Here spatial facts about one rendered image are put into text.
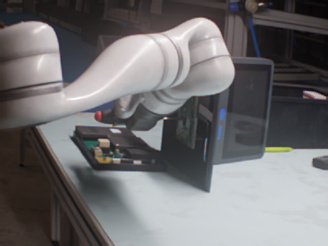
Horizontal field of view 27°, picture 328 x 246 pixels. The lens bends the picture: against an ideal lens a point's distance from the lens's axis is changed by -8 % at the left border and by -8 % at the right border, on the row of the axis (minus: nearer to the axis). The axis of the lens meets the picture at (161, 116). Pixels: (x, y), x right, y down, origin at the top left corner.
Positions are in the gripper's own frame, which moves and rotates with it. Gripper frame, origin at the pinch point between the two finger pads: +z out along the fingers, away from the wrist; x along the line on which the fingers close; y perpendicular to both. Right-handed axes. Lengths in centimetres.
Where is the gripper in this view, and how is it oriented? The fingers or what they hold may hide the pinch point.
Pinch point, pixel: (112, 118)
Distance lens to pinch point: 127.2
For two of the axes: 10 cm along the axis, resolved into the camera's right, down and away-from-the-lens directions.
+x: -0.6, -9.7, 2.3
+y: 9.4, 0.3, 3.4
